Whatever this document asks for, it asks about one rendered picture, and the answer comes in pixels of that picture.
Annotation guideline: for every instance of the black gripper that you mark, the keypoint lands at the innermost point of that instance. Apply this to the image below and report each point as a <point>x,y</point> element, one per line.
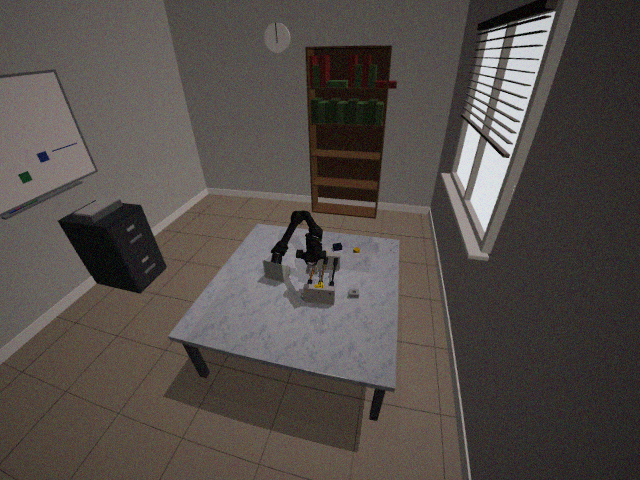
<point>302,255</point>

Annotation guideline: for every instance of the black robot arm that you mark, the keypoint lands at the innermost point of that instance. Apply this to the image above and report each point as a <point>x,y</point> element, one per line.
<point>313,242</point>

